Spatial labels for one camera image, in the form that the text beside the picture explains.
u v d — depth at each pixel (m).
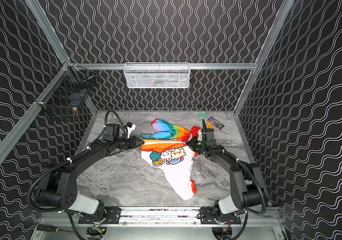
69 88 0.97
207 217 0.73
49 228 0.70
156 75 1.26
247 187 0.44
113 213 0.75
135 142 0.80
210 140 0.72
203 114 1.17
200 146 0.76
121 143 0.75
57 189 0.44
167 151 0.92
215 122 1.12
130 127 0.81
